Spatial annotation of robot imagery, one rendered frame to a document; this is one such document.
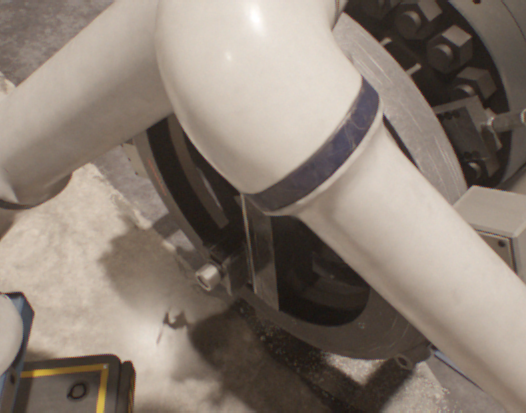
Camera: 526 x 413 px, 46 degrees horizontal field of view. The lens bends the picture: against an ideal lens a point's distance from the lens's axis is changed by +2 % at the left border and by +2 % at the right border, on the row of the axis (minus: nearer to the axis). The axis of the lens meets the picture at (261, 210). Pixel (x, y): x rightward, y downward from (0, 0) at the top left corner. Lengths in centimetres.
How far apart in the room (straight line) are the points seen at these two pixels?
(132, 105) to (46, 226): 138
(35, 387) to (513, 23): 106
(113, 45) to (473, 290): 38
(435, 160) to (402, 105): 8
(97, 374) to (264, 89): 96
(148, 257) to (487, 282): 141
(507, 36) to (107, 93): 71
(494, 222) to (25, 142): 56
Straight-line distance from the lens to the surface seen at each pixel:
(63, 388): 128
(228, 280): 115
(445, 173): 83
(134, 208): 195
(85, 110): 67
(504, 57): 111
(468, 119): 84
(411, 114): 81
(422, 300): 48
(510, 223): 80
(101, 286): 179
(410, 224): 44
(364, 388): 156
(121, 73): 61
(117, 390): 124
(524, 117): 81
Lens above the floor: 140
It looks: 48 degrees down
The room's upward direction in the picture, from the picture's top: 4 degrees counter-clockwise
